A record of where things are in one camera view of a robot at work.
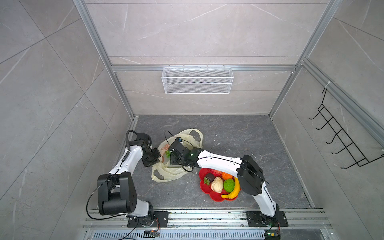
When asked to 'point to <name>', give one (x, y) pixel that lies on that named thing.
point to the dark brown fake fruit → (210, 176)
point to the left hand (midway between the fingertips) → (159, 156)
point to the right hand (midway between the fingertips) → (171, 158)
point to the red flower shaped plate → (207, 189)
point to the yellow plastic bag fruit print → (163, 170)
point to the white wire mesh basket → (197, 80)
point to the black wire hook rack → (357, 157)
